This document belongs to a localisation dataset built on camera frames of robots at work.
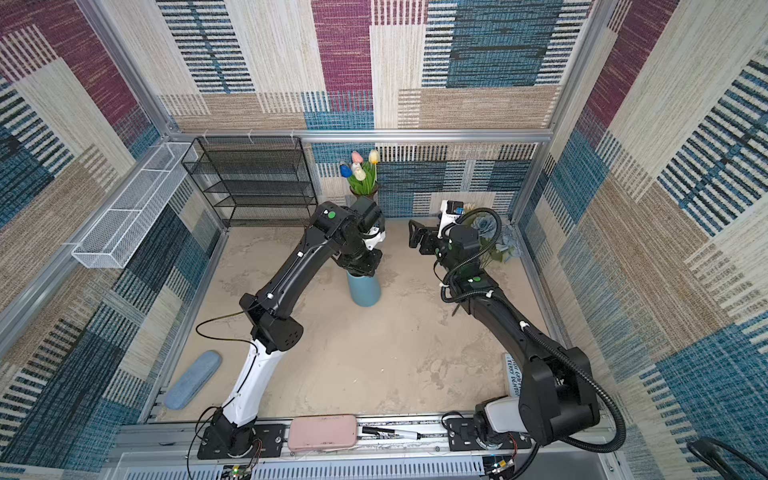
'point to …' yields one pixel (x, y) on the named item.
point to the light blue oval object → (193, 380)
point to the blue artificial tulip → (345, 171)
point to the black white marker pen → (388, 433)
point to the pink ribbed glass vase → (366, 190)
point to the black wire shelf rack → (255, 181)
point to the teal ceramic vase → (364, 289)
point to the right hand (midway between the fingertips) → (424, 225)
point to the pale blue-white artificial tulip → (358, 171)
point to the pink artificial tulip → (356, 157)
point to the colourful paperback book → (513, 375)
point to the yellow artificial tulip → (374, 157)
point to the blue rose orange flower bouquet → (500, 239)
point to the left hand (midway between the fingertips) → (374, 268)
